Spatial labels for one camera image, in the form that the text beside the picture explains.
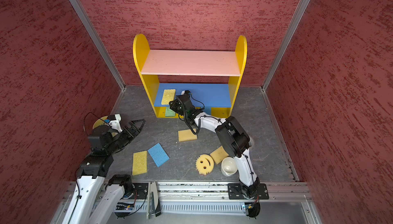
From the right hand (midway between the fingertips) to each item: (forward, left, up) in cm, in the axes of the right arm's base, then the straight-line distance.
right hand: (168, 104), depth 91 cm
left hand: (-20, +9, +7) cm, 23 cm away
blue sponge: (-25, +5, -14) cm, 29 cm away
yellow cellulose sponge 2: (-30, +15, -14) cm, 36 cm away
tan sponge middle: (-14, -11, -14) cm, 22 cm away
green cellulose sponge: (+2, +1, -11) cm, 12 cm away
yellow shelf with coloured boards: (0, -29, +4) cm, 29 cm away
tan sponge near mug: (-27, -30, -14) cm, 42 cm away
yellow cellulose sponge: (+7, 0, +1) cm, 7 cm away
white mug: (-33, -34, -14) cm, 50 cm away
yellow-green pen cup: (-12, +36, +2) cm, 38 cm away
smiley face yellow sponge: (-32, -21, -12) cm, 40 cm away
